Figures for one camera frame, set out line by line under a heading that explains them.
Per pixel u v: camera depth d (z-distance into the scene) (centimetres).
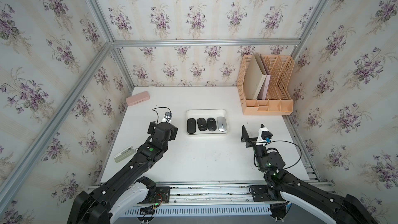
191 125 98
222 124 96
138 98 111
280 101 101
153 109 69
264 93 96
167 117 68
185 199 73
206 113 105
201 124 95
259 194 73
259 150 67
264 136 61
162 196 72
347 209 44
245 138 70
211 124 97
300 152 93
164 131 58
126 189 48
